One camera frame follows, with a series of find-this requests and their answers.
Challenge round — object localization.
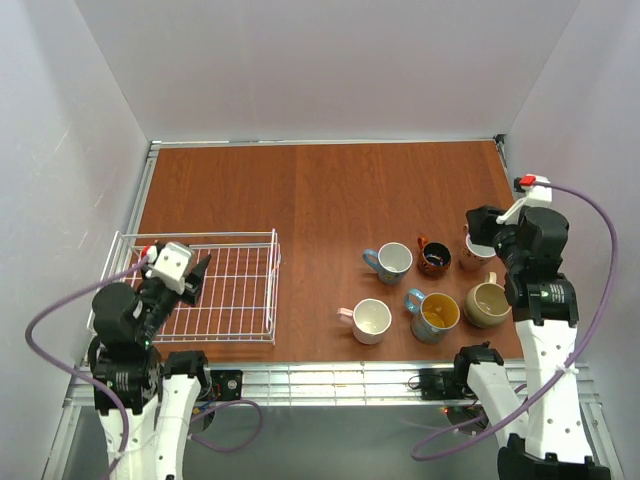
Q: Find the pink faceted mug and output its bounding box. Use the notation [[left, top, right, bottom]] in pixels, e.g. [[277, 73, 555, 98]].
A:
[[336, 298, 392, 345]]

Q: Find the purple cable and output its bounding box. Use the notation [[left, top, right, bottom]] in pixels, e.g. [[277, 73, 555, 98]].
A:
[[410, 182, 620, 462], [24, 257, 265, 480]]

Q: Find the salmon pink cup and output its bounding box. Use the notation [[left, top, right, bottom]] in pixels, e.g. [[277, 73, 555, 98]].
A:
[[459, 224, 496, 271]]

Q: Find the aluminium front rail frame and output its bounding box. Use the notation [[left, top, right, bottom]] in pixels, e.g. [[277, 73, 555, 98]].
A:
[[63, 362, 601, 409]]

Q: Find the blue bear mug yellow inside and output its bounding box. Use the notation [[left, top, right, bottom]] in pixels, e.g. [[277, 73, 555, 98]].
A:
[[404, 288, 461, 344]]

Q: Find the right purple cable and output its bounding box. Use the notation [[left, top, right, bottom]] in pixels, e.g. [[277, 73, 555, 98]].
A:
[[410, 182, 620, 462]]

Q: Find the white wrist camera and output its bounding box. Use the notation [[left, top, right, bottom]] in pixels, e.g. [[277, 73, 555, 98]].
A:
[[141, 242, 194, 294], [496, 174, 552, 225]]

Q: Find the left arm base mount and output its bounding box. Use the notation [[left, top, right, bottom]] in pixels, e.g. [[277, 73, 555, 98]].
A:
[[192, 370, 244, 433]]

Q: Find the light blue mug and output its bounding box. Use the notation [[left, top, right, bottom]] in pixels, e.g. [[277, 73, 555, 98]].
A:
[[362, 242, 413, 285]]

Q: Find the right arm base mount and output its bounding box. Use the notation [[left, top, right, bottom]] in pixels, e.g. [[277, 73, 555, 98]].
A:
[[407, 368, 489, 435]]

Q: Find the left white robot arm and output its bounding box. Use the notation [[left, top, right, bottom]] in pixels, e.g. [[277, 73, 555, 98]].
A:
[[88, 253, 212, 479]]

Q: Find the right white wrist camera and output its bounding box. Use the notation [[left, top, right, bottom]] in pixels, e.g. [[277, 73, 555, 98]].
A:
[[496, 174, 552, 225]]

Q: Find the white wire dish rack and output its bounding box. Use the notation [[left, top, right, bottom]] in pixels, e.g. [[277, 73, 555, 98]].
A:
[[103, 229, 281, 345]]

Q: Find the beige round mug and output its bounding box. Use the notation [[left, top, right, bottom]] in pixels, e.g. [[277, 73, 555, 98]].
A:
[[463, 271, 511, 329]]

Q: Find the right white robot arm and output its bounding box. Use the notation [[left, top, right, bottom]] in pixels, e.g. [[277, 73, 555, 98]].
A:
[[454, 206, 611, 479]]

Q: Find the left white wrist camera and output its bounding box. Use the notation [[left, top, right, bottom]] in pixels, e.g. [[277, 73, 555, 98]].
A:
[[141, 242, 194, 294]]

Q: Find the orange brown mug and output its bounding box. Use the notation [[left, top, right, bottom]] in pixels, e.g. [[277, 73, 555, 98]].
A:
[[417, 236, 452, 277]]

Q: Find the aluminium left rail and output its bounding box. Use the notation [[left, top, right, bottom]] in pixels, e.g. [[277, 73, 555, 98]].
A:
[[74, 142, 162, 361]]

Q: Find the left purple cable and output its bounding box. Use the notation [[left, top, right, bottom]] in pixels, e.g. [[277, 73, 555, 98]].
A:
[[24, 257, 265, 480]]

